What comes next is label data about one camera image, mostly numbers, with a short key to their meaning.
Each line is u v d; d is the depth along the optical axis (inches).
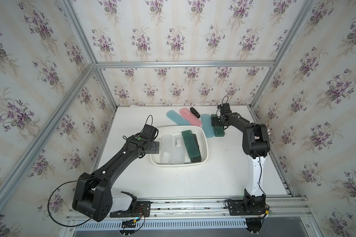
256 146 23.4
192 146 37.0
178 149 37.2
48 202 14.6
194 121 43.7
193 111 45.1
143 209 28.8
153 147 30.1
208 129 41.4
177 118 44.8
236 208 28.8
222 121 32.4
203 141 36.9
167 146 38.4
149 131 25.8
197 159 34.7
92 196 15.7
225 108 34.1
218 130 39.6
